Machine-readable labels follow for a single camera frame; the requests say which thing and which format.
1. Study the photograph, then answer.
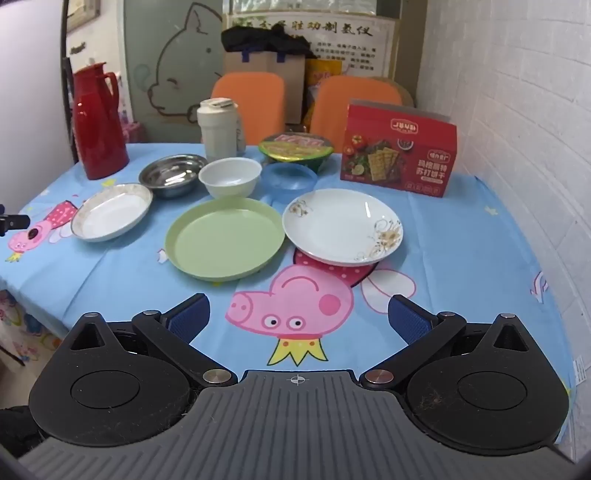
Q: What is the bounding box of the white floral plate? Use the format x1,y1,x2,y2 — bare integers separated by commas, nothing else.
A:
282,188,403,267

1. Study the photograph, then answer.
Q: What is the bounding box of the wall poster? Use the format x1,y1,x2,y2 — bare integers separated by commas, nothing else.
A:
226,11,398,79

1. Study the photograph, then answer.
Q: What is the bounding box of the green instant noodle bowl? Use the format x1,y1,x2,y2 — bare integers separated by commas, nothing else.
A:
257,132,334,174

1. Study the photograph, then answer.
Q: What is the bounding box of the floral patterned cloth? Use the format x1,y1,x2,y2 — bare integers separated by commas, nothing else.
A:
0,288,70,370

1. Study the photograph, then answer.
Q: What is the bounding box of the white bowl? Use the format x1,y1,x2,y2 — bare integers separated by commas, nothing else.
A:
198,157,262,200

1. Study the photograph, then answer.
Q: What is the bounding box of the cardboard box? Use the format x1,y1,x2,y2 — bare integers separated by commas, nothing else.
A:
225,48,306,125

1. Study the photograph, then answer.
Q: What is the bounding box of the white marbled rim plate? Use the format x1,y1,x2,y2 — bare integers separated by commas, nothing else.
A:
71,183,153,243

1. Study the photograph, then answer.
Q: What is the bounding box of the blue cartoon tablecloth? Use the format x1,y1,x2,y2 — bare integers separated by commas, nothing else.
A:
0,143,578,444

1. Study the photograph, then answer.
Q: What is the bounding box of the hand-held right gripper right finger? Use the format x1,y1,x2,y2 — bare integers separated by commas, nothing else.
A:
360,294,526,389

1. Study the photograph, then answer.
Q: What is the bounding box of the red thermos jug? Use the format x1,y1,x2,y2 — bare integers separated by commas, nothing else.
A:
72,64,131,181

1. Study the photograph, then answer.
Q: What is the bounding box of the black cloth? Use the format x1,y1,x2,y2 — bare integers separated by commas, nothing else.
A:
221,24,312,63

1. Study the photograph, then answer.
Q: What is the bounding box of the yellow bag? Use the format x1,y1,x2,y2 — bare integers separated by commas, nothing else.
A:
302,58,345,130

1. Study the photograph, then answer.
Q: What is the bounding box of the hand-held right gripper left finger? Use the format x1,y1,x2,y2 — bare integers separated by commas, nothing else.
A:
65,293,238,387

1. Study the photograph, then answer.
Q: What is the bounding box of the frosted glass cartoon door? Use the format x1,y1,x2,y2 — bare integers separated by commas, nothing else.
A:
122,0,227,144

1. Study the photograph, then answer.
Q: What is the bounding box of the blue translucent bowl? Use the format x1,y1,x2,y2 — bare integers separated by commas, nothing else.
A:
261,162,319,204

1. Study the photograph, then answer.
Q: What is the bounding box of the stainless steel bowl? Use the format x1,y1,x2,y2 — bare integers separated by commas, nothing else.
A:
139,154,208,200

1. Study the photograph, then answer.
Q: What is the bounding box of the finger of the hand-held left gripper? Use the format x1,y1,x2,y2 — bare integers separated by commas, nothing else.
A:
0,203,31,237

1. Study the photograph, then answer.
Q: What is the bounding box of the light green plate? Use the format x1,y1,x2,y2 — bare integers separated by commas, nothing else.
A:
165,196,286,281

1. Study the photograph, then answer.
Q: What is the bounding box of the black curved cable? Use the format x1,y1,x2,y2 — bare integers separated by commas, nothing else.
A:
59,0,79,164

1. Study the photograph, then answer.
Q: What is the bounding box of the orange chair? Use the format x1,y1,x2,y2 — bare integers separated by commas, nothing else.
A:
310,76,403,153
211,72,286,146

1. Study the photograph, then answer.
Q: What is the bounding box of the picture frame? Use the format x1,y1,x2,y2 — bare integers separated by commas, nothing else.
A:
65,0,101,21

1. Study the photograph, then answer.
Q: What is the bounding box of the red cracker box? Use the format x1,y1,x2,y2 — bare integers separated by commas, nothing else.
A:
340,99,458,198

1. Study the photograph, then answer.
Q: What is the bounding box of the white tumbler cup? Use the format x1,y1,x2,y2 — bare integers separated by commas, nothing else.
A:
197,98,245,162

